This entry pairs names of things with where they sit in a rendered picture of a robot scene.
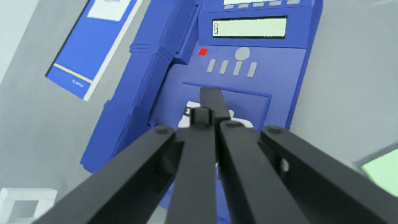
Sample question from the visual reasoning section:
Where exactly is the pale green sticky note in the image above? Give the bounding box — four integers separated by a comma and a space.
361, 150, 398, 196

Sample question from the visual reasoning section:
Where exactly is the blue telephone handset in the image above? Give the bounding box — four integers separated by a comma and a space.
80, 0, 197, 174

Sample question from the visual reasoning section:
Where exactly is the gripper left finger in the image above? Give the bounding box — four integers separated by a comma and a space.
30, 87, 217, 224

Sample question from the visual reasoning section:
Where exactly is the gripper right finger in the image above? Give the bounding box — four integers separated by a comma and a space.
210, 87, 398, 224

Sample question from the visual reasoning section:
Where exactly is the blue desk phone body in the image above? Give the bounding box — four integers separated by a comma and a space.
147, 0, 323, 131

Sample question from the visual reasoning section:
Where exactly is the blue notebook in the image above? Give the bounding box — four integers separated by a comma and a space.
44, 0, 143, 102

